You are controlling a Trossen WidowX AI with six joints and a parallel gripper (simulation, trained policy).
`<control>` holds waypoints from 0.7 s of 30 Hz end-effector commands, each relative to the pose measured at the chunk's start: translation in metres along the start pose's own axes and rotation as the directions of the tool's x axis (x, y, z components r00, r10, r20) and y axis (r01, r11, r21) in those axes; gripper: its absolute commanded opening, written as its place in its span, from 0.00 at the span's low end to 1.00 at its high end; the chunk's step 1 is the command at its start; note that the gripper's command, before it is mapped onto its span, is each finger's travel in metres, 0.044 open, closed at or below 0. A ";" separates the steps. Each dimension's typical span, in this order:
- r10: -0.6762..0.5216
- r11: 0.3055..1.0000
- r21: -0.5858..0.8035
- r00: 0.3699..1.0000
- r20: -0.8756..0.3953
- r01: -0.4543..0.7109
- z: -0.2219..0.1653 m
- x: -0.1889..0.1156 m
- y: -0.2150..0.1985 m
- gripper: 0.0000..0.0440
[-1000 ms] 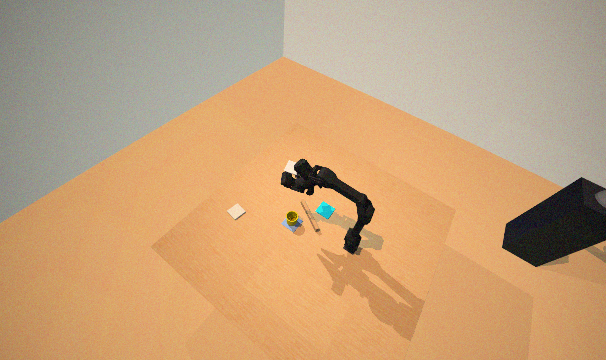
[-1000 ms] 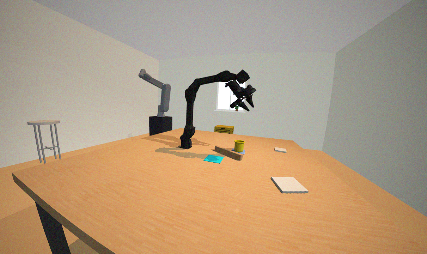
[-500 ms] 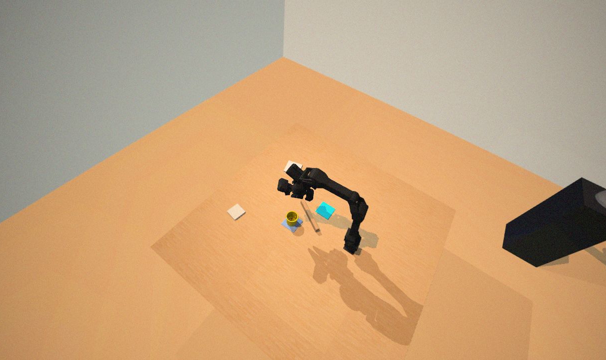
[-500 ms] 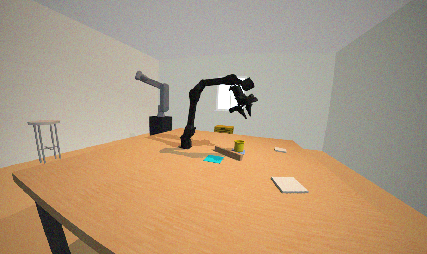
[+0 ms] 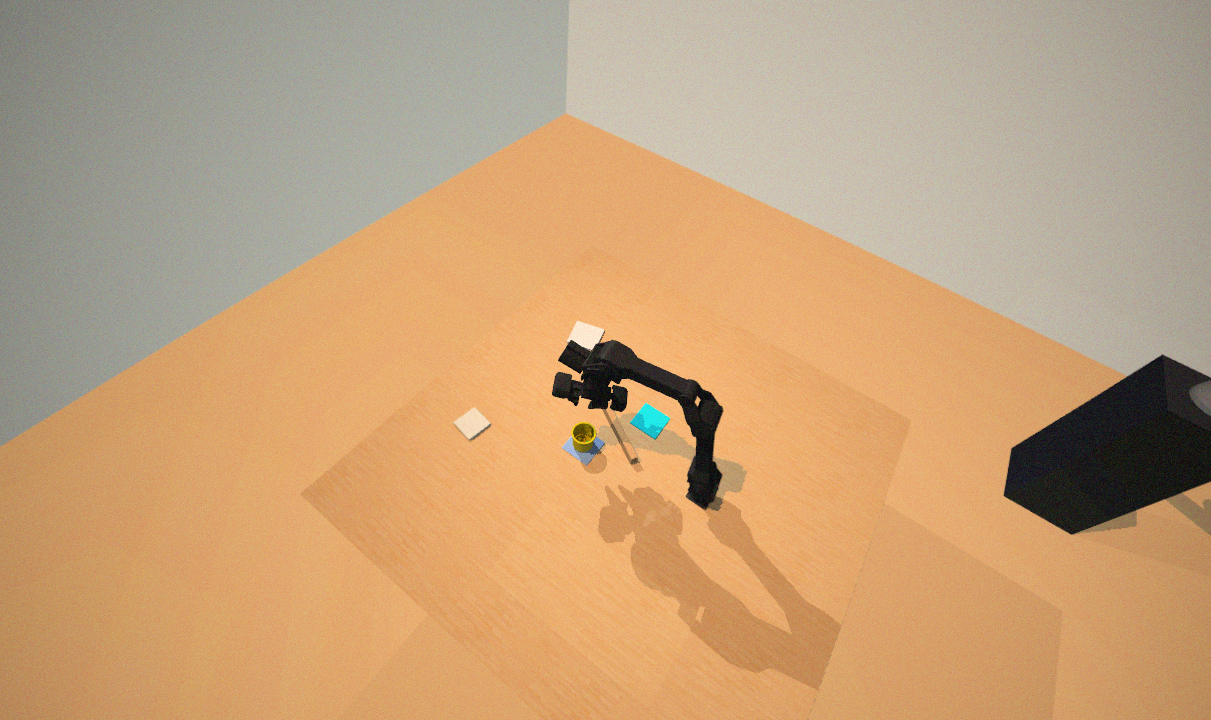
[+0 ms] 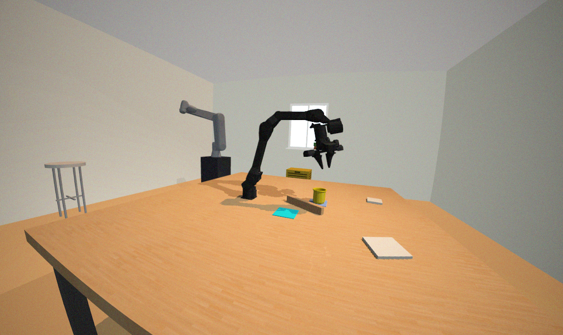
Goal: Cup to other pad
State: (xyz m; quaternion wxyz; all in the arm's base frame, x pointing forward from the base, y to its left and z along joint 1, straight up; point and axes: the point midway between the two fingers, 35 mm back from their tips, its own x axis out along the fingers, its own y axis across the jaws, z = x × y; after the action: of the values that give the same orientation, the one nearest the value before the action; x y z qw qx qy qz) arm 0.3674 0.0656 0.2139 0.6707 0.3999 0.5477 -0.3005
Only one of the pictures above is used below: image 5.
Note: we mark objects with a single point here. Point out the cream flat square pad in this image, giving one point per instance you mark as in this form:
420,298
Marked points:
586,335

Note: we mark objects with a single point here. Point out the cream flat square tile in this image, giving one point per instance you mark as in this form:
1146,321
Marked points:
471,424

